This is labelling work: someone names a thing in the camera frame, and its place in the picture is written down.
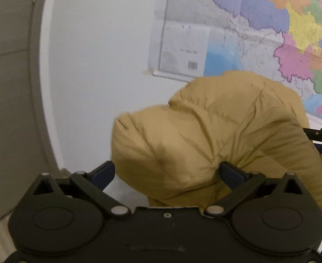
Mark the colourful wall map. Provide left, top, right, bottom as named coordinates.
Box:
left=148, top=0, right=322, bottom=122

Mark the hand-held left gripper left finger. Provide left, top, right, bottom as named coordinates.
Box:
left=32, top=161, right=130, bottom=218

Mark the grey wardrobe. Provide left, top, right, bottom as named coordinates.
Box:
left=0, top=0, right=61, bottom=225

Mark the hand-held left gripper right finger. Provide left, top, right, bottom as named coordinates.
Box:
left=204, top=162, right=306, bottom=218

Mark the tan puffer jacket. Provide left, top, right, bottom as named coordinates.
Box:
left=112, top=71, right=322, bottom=212

